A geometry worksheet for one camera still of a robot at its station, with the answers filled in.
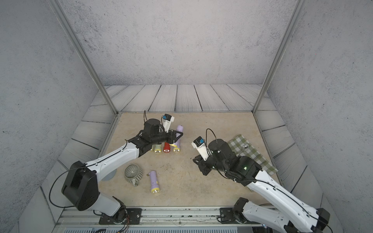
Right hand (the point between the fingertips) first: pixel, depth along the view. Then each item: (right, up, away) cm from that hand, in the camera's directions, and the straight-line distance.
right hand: (196, 159), depth 66 cm
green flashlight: (-19, +5, -1) cm, 20 cm away
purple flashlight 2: (-22, -18, +14) cm, 32 cm away
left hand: (-7, +10, +14) cm, 19 cm away
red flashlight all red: (-19, 0, +32) cm, 37 cm away
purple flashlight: (-11, -1, +30) cm, 32 cm away
